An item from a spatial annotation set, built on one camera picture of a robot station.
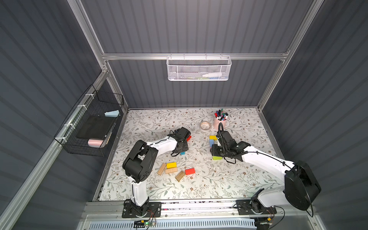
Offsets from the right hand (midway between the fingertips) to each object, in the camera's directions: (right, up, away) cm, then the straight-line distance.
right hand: (212, 151), depth 86 cm
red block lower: (-14, -13, +1) cm, 19 cm away
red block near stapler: (-14, +6, +16) cm, 22 cm away
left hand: (-16, -1, +9) cm, 19 cm away
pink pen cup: (+6, +17, +16) cm, 24 cm away
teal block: (-18, -3, +8) cm, 20 cm away
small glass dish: (-1, +15, +24) cm, 28 cm away
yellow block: (-25, -10, +3) cm, 27 cm away
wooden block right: (-20, -14, -1) cm, 24 cm away
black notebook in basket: (-59, +15, -18) cm, 64 cm away
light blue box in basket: (-58, +22, -5) cm, 62 cm away
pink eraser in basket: (-57, +8, -21) cm, 62 cm away
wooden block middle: (-25, -12, +1) cm, 28 cm away
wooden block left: (-31, -11, +1) cm, 33 cm away
